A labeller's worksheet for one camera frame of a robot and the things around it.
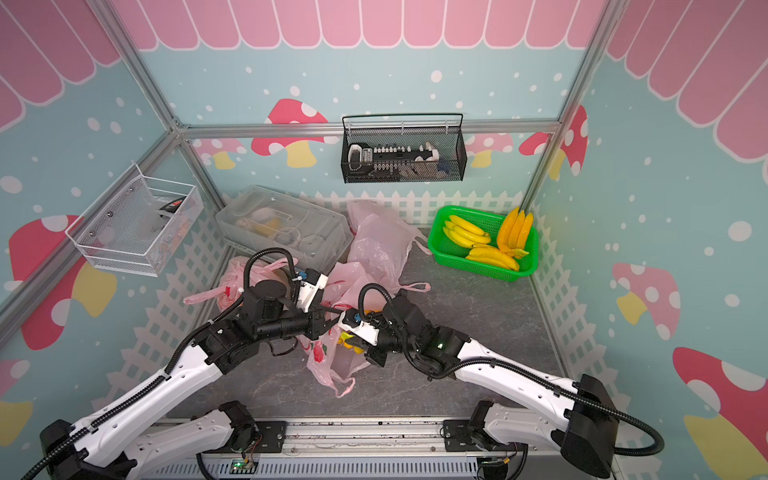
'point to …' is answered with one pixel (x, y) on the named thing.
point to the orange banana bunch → (513, 233)
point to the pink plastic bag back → (382, 242)
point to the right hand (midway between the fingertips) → (350, 338)
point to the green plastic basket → (449, 253)
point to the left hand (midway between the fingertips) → (343, 321)
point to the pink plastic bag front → (231, 278)
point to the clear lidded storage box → (284, 225)
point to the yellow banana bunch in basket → (468, 234)
